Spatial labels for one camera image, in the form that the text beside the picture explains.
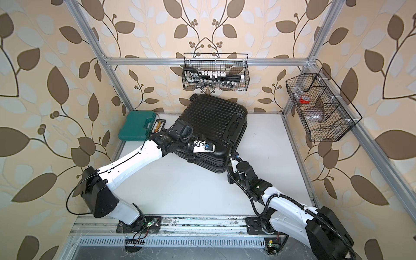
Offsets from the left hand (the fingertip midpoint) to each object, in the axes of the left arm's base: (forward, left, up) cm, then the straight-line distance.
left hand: (202, 144), depth 78 cm
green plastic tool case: (+28, +48, -20) cm, 59 cm away
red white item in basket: (+20, -51, +12) cm, 56 cm away
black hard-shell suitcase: (+16, -6, -1) cm, 17 cm away
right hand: (-5, -13, -14) cm, 20 cm away
